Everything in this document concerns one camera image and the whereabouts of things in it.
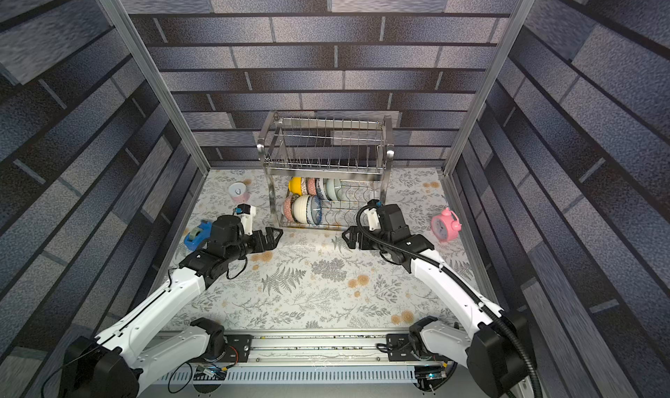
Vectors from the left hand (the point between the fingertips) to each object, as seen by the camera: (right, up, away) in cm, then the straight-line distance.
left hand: (273, 231), depth 81 cm
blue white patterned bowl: (+14, +13, +17) cm, 26 cm away
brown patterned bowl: (+10, +14, +17) cm, 25 cm away
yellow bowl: (+4, +15, +20) cm, 25 cm away
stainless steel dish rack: (+17, +18, -10) cm, 27 cm away
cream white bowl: (+7, +6, +12) cm, 15 cm away
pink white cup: (-21, +13, +23) cm, 33 cm away
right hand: (+26, -1, +1) cm, 26 cm away
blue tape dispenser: (-31, -3, +12) cm, 33 cm away
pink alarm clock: (+59, 0, +10) cm, 60 cm away
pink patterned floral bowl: (+3, +7, +12) cm, 14 cm away
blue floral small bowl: (+12, +5, +17) cm, 21 cm away
